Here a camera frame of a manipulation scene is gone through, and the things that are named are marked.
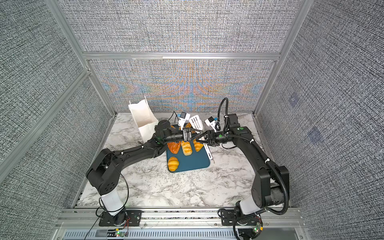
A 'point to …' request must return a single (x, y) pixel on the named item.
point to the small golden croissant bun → (173, 163)
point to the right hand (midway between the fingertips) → (199, 141)
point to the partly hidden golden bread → (198, 146)
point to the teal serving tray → (196, 160)
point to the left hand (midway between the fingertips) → (202, 134)
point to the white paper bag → (145, 118)
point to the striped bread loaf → (186, 148)
